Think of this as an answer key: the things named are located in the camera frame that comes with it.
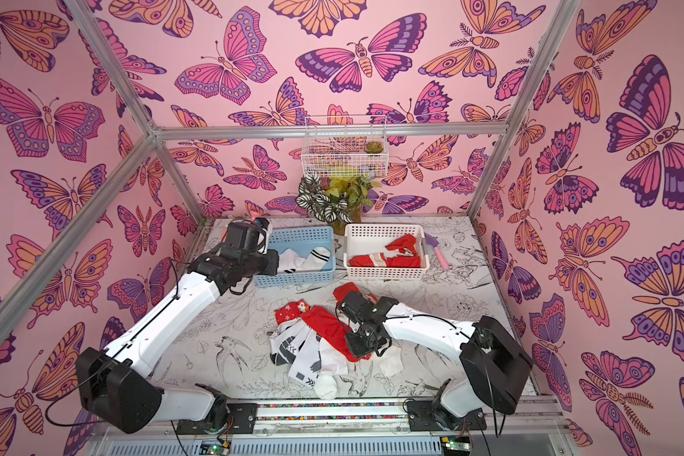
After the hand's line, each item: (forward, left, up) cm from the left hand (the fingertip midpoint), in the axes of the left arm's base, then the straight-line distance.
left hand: (279, 254), depth 82 cm
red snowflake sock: (-8, -1, -20) cm, 21 cm away
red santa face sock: (+17, -41, -18) cm, 48 cm away
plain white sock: (-24, -16, -20) cm, 35 cm away
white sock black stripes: (+14, -7, -21) cm, 26 cm away
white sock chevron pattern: (-19, -5, -18) cm, 27 cm away
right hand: (-20, -22, -18) cm, 35 cm away
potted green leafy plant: (+22, -16, +1) cm, 27 cm away
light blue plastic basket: (+21, -2, -18) cm, 28 cm away
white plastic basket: (+24, -28, -21) cm, 43 cm away
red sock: (+11, -40, -18) cm, 45 cm away
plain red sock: (+13, -31, -20) cm, 39 cm away
